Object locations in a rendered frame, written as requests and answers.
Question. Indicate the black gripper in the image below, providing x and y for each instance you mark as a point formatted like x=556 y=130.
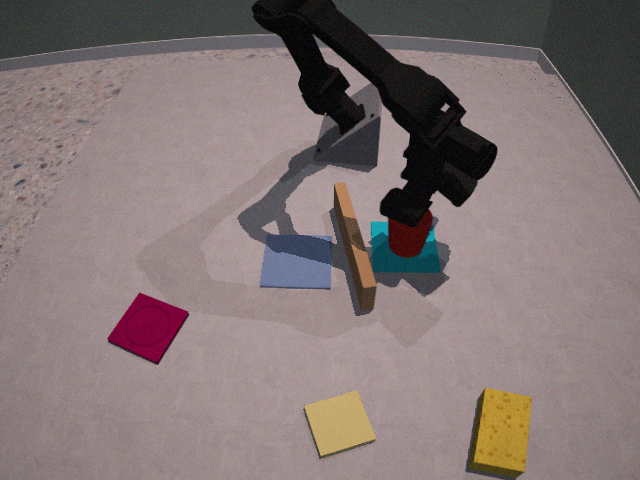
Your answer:
x=409 y=207

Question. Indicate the tan flat square pad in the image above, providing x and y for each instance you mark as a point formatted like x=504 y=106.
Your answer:
x=339 y=423

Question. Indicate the dark red square pad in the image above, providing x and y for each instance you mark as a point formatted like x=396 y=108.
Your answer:
x=148 y=328

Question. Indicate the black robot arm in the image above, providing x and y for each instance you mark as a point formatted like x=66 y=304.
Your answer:
x=408 y=92

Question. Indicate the yellow sponge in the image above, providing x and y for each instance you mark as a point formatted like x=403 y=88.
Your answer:
x=501 y=433

